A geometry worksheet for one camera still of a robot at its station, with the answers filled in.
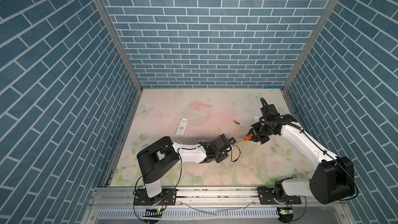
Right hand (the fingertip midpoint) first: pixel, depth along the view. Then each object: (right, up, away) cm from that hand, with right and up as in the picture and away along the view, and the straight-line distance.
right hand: (244, 132), depth 82 cm
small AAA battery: (0, +3, +19) cm, 20 cm away
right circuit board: (+18, -37, -8) cm, 42 cm away
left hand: (-11, -12, +7) cm, 18 cm away
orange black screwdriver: (+2, -3, -2) cm, 3 cm away
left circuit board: (-45, -36, -10) cm, 59 cm away
